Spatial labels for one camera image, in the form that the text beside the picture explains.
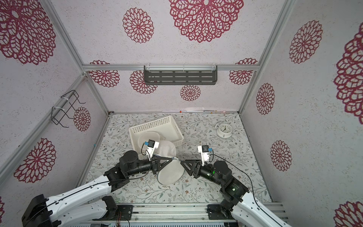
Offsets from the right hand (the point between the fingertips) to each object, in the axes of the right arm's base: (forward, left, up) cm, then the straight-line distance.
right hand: (184, 163), depth 68 cm
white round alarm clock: (+34, -28, -19) cm, 48 cm away
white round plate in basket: (+27, +27, -16) cm, 42 cm away
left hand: (+1, +6, +1) cm, 7 cm away
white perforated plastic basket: (+41, +15, -23) cm, 49 cm away
